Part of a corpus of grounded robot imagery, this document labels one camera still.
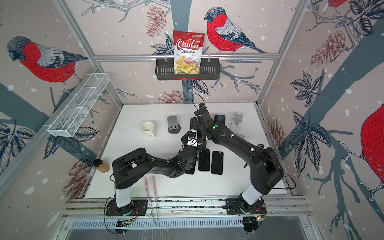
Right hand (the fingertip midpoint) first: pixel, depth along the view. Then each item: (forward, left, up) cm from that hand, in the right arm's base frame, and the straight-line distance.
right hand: (194, 123), depth 86 cm
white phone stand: (+13, -29, -11) cm, 34 cm away
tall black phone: (+7, -16, -4) cm, 18 cm away
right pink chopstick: (-37, +19, -18) cm, 45 cm away
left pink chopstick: (-37, +23, -17) cm, 46 cm away
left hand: (-6, -3, -2) cm, 7 cm away
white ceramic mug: (+5, +33, -12) cm, 35 cm away
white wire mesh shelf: (-13, +60, +15) cm, 63 cm away
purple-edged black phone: (-6, -1, +7) cm, 9 cm away
